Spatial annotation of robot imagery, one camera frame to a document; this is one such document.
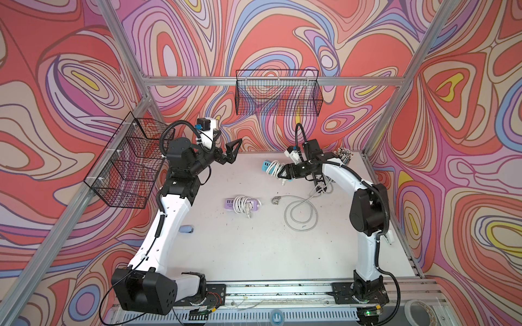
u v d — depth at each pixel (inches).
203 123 21.2
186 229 34.5
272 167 35.7
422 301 27.6
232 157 24.2
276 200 38.5
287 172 33.1
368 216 21.4
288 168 32.9
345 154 37.5
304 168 32.1
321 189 38.8
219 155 23.7
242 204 35.7
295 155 34.0
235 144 24.3
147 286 14.6
